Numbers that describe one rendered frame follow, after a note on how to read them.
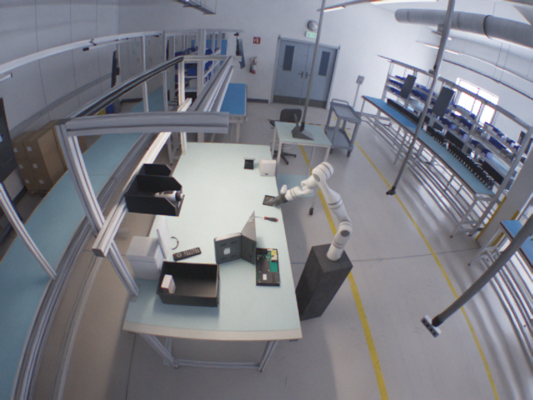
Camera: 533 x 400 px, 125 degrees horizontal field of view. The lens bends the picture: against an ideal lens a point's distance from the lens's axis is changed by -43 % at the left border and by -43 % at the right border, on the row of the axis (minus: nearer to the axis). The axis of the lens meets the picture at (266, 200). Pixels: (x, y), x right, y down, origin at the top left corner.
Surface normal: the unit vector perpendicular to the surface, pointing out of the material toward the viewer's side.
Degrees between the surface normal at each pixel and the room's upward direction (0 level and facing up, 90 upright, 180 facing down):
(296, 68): 90
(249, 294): 0
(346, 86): 90
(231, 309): 0
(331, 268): 0
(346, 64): 90
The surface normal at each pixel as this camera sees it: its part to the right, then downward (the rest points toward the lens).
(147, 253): 0.11, -0.77
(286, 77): 0.07, 0.63
